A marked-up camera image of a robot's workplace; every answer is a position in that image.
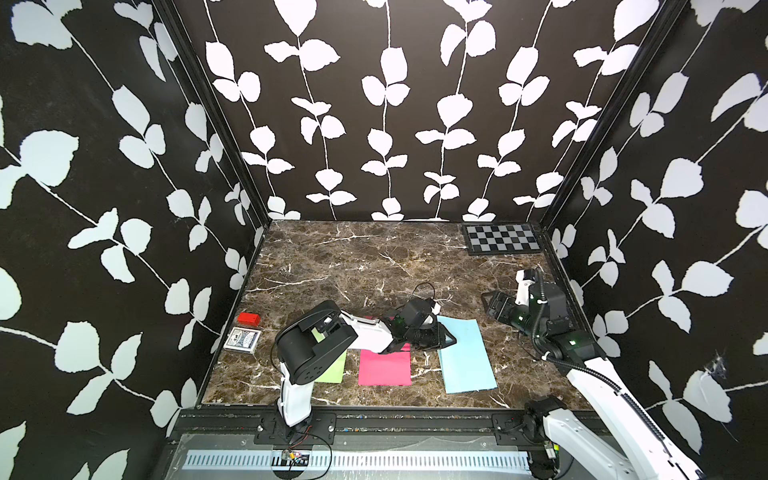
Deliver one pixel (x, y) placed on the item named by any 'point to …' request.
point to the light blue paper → (466, 365)
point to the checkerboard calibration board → (501, 238)
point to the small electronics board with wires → (289, 460)
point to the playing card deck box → (242, 339)
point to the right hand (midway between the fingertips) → (489, 293)
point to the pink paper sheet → (394, 368)
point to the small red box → (248, 318)
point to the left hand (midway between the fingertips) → (457, 340)
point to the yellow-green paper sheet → (335, 374)
